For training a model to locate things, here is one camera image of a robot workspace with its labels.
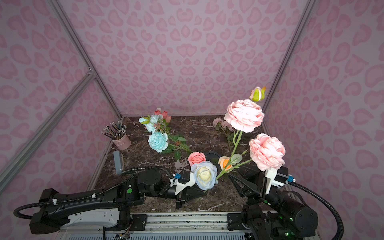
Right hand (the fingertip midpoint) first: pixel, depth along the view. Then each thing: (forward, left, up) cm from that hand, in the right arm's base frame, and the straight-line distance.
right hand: (228, 176), depth 45 cm
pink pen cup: (+34, +59, -34) cm, 76 cm away
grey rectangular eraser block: (+23, +59, -37) cm, 73 cm away
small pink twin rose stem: (+52, -8, -40) cm, 66 cm away
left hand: (-3, +7, -10) cm, 13 cm away
